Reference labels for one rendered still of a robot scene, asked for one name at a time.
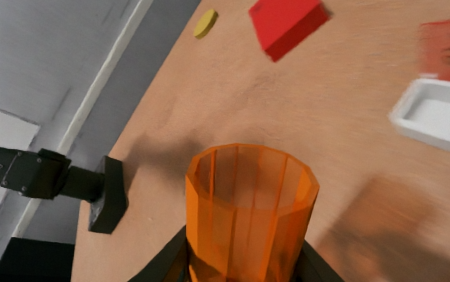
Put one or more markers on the yellow flat disc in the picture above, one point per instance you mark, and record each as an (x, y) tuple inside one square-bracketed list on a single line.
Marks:
[(207, 23)]

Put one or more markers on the orange translucent pill bottle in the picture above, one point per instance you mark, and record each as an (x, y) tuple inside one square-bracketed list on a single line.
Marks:
[(246, 213)]

